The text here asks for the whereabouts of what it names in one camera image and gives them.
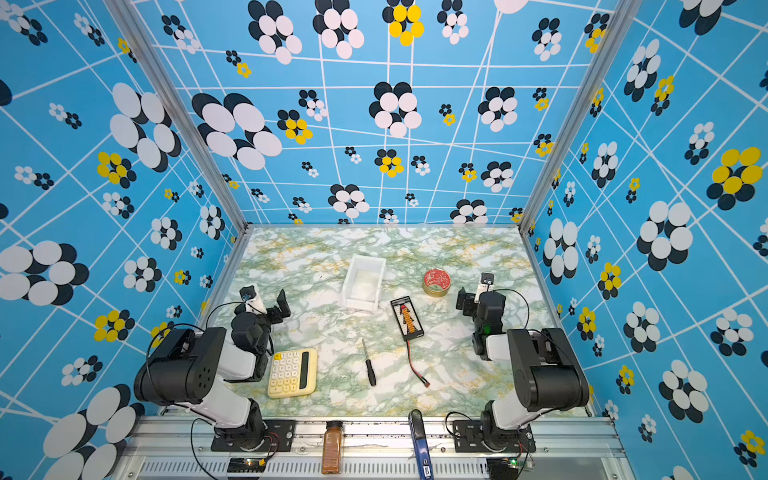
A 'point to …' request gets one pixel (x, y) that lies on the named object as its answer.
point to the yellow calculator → (292, 373)
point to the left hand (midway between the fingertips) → (269, 292)
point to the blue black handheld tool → (416, 422)
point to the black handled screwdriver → (369, 368)
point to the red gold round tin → (436, 282)
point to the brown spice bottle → (332, 448)
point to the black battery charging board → (407, 318)
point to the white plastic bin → (363, 282)
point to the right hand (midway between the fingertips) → (482, 290)
